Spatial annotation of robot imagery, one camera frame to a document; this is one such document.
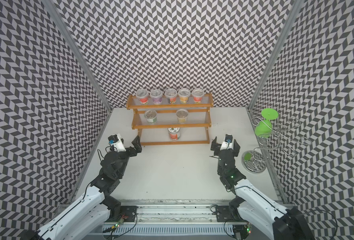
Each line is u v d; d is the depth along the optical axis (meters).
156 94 0.80
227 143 0.66
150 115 0.88
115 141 0.63
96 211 0.59
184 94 0.80
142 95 0.79
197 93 0.79
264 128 0.77
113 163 0.56
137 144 0.71
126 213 0.72
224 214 0.73
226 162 0.58
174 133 0.94
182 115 0.88
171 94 0.79
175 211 0.74
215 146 0.72
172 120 0.90
